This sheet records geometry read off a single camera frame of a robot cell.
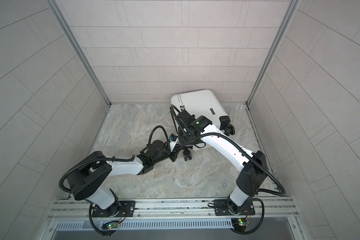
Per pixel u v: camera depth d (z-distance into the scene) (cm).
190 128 53
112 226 64
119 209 69
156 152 65
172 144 71
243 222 68
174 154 72
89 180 43
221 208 71
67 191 44
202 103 89
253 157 43
